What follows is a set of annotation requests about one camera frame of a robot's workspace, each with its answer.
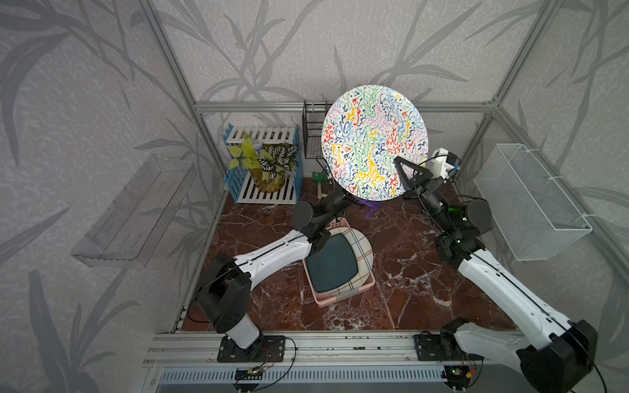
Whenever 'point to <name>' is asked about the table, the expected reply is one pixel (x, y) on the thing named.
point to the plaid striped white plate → (364, 255)
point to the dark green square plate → (332, 263)
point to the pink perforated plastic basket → (326, 299)
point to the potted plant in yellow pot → (267, 164)
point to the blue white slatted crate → (241, 186)
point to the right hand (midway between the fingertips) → (395, 163)
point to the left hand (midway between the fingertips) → (378, 177)
